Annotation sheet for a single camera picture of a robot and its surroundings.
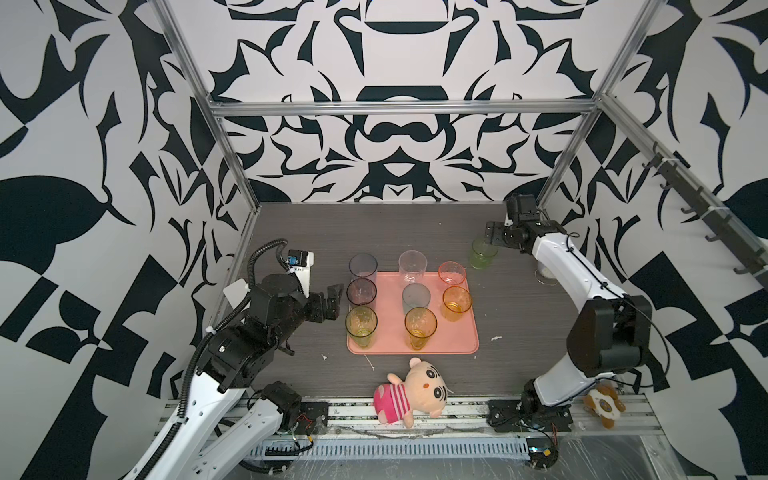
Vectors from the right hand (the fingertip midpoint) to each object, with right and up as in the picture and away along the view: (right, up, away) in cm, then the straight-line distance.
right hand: (507, 230), depth 89 cm
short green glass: (-3, -7, +14) cm, 16 cm away
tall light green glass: (-42, -25, -6) cm, 50 cm away
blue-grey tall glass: (-42, -10, -2) cm, 43 cm away
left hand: (-50, -11, -22) cm, 55 cm away
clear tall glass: (-28, -10, -2) cm, 30 cm away
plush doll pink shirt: (-27, -38, -17) cm, 50 cm away
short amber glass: (-15, -21, +1) cm, 26 cm away
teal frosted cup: (-27, -19, -1) cm, 33 cm away
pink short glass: (-15, -14, +8) cm, 21 cm away
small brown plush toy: (+18, -42, -15) cm, 48 cm away
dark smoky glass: (-43, -18, 0) cm, 46 cm away
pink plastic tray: (-17, -31, -1) cm, 36 cm away
